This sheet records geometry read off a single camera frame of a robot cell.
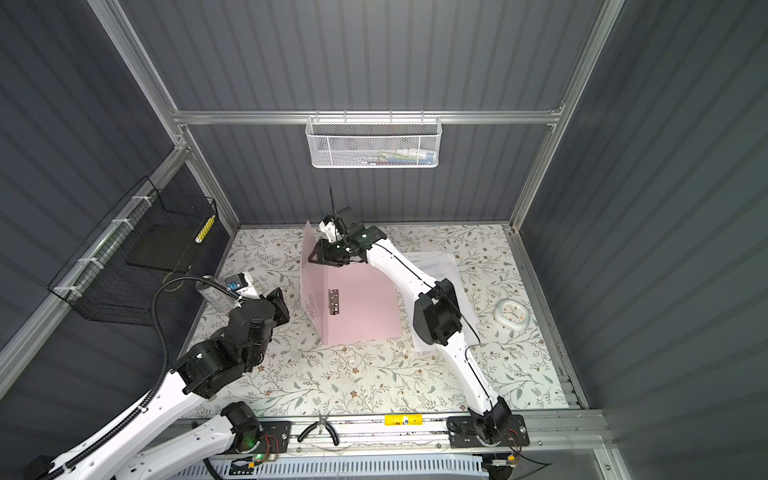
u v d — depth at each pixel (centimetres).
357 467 77
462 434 73
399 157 91
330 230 84
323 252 79
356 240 69
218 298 90
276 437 72
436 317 60
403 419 75
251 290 61
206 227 82
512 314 92
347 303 98
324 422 76
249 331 50
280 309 68
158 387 77
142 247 74
